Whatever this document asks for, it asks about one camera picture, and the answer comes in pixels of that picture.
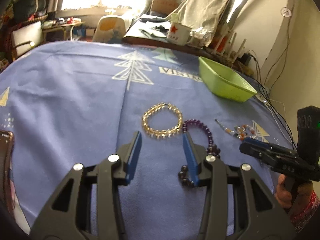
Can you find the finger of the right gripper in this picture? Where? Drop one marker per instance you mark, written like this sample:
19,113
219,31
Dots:
254,148

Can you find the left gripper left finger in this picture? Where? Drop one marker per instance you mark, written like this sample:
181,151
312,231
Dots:
86,205

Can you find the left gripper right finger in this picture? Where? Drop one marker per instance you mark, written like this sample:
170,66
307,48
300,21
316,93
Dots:
238,204

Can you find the right hand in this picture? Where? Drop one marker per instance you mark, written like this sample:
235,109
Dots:
284,197

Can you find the red patterned sleeve cuff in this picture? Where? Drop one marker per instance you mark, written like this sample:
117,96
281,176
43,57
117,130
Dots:
300,220

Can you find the green plastic basket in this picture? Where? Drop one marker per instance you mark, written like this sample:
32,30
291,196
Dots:
224,82

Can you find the black power adapter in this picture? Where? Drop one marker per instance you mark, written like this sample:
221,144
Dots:
245,59

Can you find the blue patterned bed sheet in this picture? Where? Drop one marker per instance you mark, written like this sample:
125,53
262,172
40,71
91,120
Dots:
78,102

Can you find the clear plastic bag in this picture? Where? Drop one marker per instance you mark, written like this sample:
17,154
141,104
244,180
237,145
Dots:
201,37

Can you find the white enamel star mug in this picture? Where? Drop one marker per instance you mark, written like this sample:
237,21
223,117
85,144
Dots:
179,34

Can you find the cloth-covered monitor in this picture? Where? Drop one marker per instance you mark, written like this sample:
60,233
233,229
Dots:
201,13

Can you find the dark wooden desk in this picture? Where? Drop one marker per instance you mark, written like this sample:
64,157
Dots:
152,31

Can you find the cardboard box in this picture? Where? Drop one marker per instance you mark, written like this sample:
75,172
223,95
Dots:
163,6

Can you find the white yellow chair back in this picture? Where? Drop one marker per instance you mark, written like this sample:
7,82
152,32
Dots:
110,29

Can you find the white cushioned armchair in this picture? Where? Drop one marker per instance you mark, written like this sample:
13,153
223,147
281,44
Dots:
25,39

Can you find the small side table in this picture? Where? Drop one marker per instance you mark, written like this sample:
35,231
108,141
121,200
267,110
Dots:
65,28

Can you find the dark green duffel bag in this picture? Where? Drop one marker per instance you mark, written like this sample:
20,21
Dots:
23,9

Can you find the round white wall hook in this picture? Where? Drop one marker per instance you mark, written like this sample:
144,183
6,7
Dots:
286,12

